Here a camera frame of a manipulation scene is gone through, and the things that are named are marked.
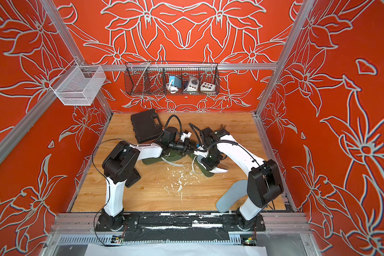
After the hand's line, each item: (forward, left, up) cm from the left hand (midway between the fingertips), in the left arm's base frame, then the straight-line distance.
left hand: (200, 149), depth 86 cm
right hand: (-11, -3, -1) cm, 11 cm away
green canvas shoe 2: (-11, -4, -4) cm, 13 cm away
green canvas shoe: (-6, +13, 0) cm, 14 cm away
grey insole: (-16, -22, -12) cm, 30 cm away
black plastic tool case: (+21, +37, -7) cm, 43 cm away
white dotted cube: (+33, -3, +18) cm, 38 cm away
